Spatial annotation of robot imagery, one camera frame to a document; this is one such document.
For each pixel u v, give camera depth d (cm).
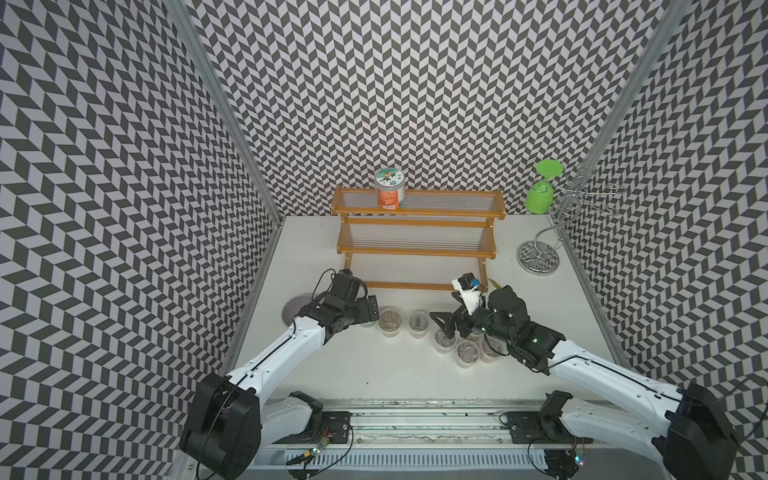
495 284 102
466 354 79
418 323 85
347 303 65
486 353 81
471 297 67
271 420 50
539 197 92
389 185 77
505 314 57
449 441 72
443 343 82
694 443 39
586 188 104
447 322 69
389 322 85
